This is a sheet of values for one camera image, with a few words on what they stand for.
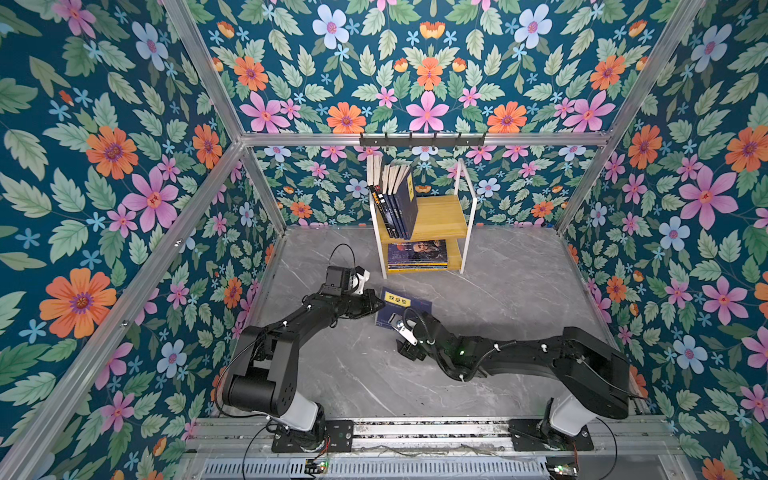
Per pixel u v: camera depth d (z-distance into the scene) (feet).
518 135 3.05
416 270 3.33
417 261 3.24
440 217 3.14
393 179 2.62
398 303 3.02
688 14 2.23
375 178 2.49
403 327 2.31
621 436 2.47
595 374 1.39
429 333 1.96
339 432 2.42
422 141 3.04
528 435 2.35
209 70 2.52
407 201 2.85
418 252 3.32
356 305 2.69
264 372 1.47
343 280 2.42
